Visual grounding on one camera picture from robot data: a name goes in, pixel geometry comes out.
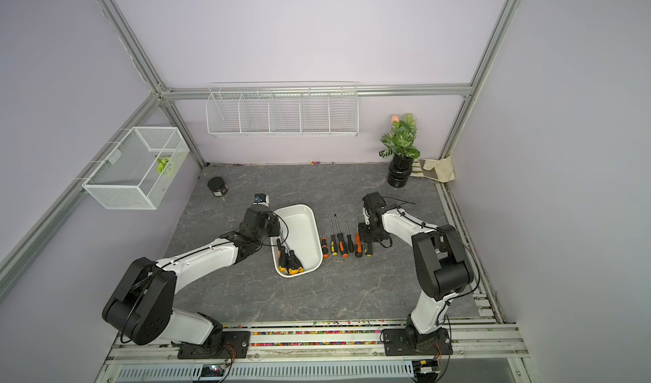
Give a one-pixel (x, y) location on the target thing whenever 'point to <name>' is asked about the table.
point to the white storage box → (300, 231)
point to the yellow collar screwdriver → (368, 248)
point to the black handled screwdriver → (350, 242)
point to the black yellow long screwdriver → (292, 265)
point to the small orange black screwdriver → (342, 242)
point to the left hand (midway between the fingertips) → (275, 219)
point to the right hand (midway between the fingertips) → (367, 234)
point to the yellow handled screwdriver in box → (283, 261)
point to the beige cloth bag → (441, 170)
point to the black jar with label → (218, 186)
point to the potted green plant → (401, 145)
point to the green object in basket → (162, 163)
